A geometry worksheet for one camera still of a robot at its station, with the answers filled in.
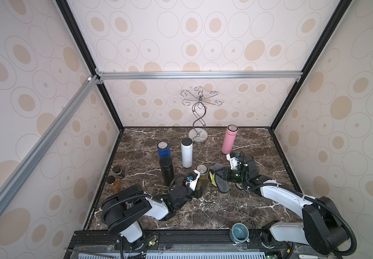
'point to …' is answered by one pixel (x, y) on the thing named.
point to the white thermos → (187, 152)
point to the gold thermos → (204, 170)
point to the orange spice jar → (115, 184)
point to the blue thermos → (164, 149)
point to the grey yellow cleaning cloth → (222, 184)
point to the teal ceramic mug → (239, 233)
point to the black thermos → (166, 163)
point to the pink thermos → (230, 135)
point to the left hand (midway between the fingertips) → (208, 178)
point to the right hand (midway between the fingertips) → (221, 171)
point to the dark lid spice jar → (117, 170)
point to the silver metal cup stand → (199, 133)
